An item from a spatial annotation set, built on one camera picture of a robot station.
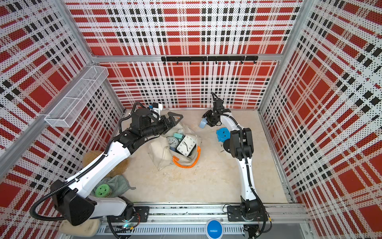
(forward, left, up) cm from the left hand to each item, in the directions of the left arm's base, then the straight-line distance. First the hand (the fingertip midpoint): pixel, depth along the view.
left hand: (180, 119), depth 72 cm
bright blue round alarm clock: (+12, -26, -29) cm, 41 cm away
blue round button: (-42, -16, -30) cm, 54 cm away
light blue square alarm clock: (+19, -11, -26) cm, 34 cm away
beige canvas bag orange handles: (-10, +11, -21) cm, 26 cm away
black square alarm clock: (+1, -1, -27) cm, 27 cm away
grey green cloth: (-22, +37, -30) cm, 53 cm away
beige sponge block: (-42, +41, -27) cm, 65 cm away
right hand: (+22, -13, -24) cm, 35 cm away
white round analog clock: (+4, +8, -27) cm, 29 cm away
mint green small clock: (+9, +6, -27) cm, 29 cm away
